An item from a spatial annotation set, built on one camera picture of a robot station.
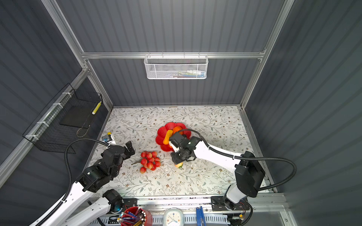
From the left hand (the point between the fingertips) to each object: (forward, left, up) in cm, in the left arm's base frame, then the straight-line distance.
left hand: (123, 146), depth 73 cm
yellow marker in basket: (+22, +19, +6) cm, 30 cm away
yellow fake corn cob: (+19, -22, -17) cm, 34 cm away
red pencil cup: (-30, -8, -11) cm, 33 cm away
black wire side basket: (+14, +30, +7) cm, 34 cm away
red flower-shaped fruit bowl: (+21, -17, -19) cm, 33 cm away
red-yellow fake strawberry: (-8, -29, -9) cm, 31 cm away
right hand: (-3, -27, -11) cm, 29 cm away
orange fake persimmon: (+21, -28, -15) cm, 38 cm away
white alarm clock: (-30, -25, -19) cm, 43 cm away
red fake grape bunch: (-1, -11, -16) cm, 19 cm away
